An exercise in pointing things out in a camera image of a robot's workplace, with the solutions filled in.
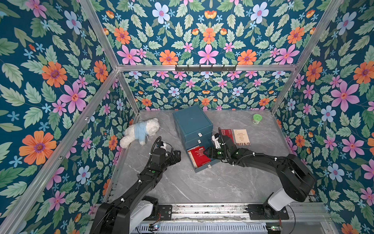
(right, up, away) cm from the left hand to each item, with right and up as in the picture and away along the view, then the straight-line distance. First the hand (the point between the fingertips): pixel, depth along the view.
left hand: (176, 152), depth 86 cm
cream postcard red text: (+45, +8, +18) cm, 49 cm away
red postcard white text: (+34, +11, +19) cm, 41 cm away
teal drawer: (+17, +6, +4) cm, 18 cm away
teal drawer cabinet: (+11, +15, -4) cm, 19 cm away
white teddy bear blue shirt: (-28, +12, +12) cm, 33 cm away
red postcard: (+14, -4, +8) cm, 17 cm away
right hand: (+19, +2, +1) cm, 19 cm away
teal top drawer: (+10, +11, -6) cm, 16 cm away
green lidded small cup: (+58, +21, +23) cm, 66 cm away
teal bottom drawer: (+16, -10, +2) cm, 19 cm away
